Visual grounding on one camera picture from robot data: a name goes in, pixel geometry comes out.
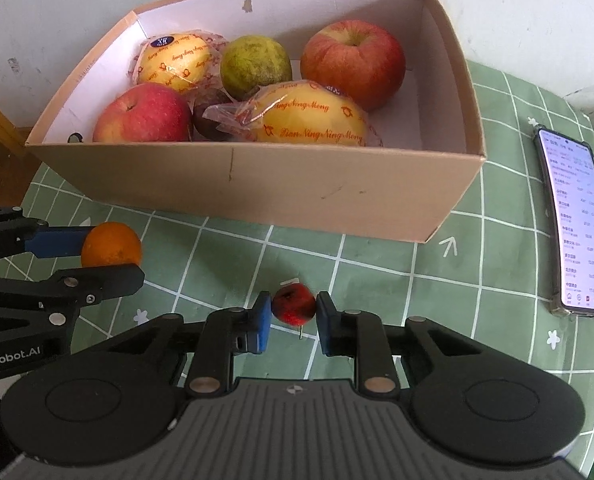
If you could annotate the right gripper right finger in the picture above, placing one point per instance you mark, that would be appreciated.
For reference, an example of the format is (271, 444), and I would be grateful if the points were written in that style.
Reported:
(370, 344)

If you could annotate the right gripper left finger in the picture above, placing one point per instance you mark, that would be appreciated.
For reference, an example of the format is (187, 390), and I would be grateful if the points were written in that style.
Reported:
(214, 343)

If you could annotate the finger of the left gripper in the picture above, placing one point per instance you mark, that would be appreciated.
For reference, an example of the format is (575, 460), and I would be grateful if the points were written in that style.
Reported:
(19, 234)
(72, 288)

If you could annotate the orange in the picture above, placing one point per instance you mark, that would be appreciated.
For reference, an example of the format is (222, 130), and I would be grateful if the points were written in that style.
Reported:
(111, 244)

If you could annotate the small red apple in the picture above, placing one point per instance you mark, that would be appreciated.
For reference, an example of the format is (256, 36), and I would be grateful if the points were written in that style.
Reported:
(294, 304)

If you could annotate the green grid table mat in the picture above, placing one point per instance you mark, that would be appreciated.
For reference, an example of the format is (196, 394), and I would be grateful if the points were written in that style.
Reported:
(486, 273)

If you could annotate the red apple front left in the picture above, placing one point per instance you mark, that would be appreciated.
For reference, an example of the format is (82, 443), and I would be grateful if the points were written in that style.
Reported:
(145, 113)

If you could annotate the brown cardboard box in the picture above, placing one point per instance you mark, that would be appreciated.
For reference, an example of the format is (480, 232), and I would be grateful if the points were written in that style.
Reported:
(432, 140)

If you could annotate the dark brown fruit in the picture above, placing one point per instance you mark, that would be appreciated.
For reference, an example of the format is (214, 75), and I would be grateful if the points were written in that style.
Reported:
(207, 115)

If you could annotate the wrapped yellow lemon right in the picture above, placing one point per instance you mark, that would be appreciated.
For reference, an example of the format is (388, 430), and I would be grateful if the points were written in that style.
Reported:
(301, 112)

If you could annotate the wrapped yellow lemon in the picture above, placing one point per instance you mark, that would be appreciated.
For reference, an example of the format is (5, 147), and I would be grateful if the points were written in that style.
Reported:
(182, 61)
(301, 112)

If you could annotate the smartphone with lit screen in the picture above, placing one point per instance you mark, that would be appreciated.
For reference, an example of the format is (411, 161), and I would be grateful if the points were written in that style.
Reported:
(567, 166)

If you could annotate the wrapped yellow lemon left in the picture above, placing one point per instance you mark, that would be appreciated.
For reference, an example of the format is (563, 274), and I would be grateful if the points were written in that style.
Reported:
(182, 61)

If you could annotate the green pear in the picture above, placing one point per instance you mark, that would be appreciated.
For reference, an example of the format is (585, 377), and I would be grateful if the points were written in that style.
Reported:
(253, 61)

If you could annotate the red apple back right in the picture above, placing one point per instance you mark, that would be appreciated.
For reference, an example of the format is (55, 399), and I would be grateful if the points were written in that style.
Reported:
(360, 59)

